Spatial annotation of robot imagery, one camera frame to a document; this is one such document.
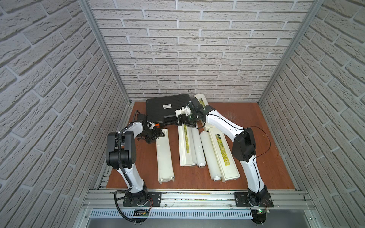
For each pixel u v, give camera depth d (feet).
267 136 3.30
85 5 2.28
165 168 2.80
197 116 2.23
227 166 2.54
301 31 2.55
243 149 1.78
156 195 2.47
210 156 2.78
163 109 3.49
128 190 1.97
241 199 2.43
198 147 2.89
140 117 2.66
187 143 2.64
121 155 1.51
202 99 3.62
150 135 2.75
